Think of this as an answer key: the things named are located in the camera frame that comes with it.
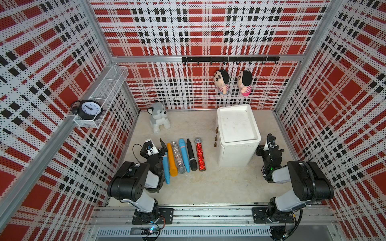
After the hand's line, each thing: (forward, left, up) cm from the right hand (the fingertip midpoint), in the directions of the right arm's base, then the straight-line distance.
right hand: (264, 139), depth 92 cm
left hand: (-2, +66, +4) cm, 66 cm away
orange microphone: (-17, +55, -5) cm, 58 cm away
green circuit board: (-46, +67, -11) cm, 82 cm away
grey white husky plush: (+15, +67, +6) cm, 69 cm away
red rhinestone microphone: (-10, +39, -7) cm, 41 cm away
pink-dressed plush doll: (+33, +10, +21) cm, 41 cm away
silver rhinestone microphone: (-16, +51, -5) cm, 54 cm away
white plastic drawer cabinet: (-7, +20, +14) cm, 25 cm away
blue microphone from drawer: (0, +52, -6) cm, 52 cm away
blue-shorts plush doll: (+29, +26, +25) cm, 46 cm away
